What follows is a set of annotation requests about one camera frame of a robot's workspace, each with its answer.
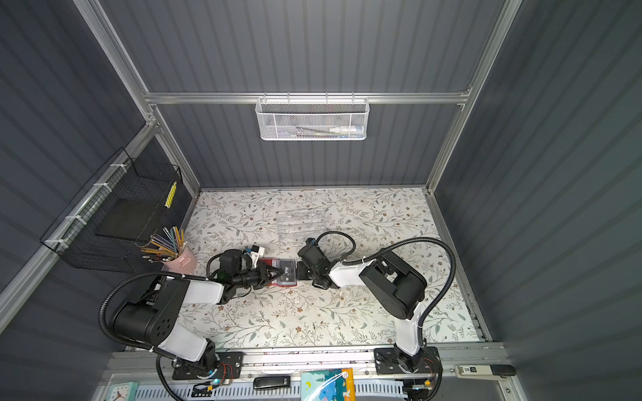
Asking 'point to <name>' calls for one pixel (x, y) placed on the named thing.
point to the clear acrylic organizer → (294, 227)
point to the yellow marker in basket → (170, 195)
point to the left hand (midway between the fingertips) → (285, 275)
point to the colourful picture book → (343, 389)
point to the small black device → (271, 382)
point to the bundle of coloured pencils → (165, 246)
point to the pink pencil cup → (183, 263)
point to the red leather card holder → (288, 278)
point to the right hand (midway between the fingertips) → (300, 269)
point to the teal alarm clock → (123, 392)
